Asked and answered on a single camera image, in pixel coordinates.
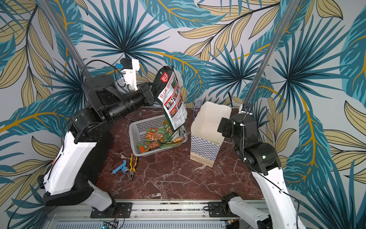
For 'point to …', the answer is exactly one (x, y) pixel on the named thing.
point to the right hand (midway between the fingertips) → (233, 121)
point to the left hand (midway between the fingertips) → (163, 87)
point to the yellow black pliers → (132, 170)
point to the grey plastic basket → (137, 131)
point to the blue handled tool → (122, 167)
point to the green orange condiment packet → (145, 147)
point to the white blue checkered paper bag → (206, 140)
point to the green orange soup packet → (163, 135)
